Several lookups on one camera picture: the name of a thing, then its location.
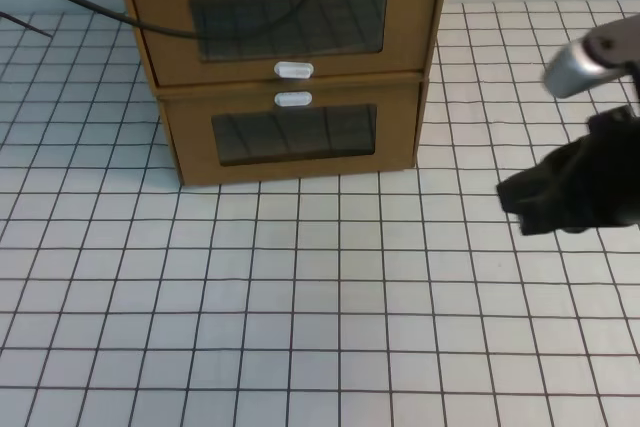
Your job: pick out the white drawer handle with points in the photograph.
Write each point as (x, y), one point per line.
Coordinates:
(293, 99)
(294, 70)

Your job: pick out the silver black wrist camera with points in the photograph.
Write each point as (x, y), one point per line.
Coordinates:
(604, 54)

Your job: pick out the brown shoebox drawer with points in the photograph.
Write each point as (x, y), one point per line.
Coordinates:
(206, 42)

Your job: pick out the lower brown shoebox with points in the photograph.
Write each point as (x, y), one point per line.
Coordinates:
(236, 133)

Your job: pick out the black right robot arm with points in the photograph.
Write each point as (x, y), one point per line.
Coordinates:
(592, 182)

